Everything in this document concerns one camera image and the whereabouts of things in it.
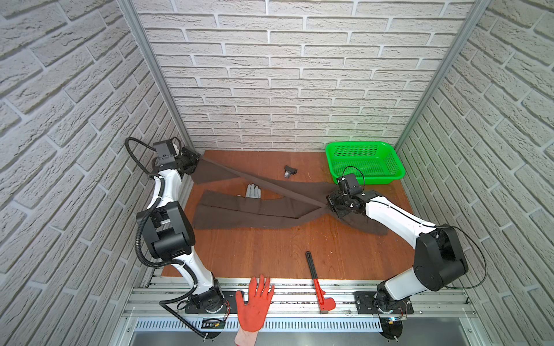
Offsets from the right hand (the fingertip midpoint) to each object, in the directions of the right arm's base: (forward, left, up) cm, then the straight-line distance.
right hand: (328, 200), depth 89 cm
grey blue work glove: (+12, +34, -7) cm, 36 cm away
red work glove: (-38, +32, -9) cm, 51 cm away
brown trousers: (+4, +50, -9) cm, 51 cm away
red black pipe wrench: (-37, +7, -9) cm, 38 cm away
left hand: (+21, +52, +16) cm, 58 cm away
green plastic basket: (+30, -32, -11) cm, 45 cm away
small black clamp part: (+24, +15, -8) cm, 30 cm away
